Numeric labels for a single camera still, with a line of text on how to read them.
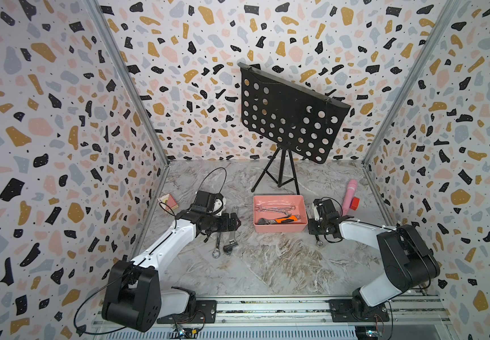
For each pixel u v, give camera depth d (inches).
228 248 34.7
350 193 41.5
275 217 38.4
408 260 18.0
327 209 30.0
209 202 27.2
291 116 28.9
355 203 40.2
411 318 29.3
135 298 15.9
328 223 29.0
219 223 29.2
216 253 34.5
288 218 38.4
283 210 40.1
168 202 40.4
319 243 34.6
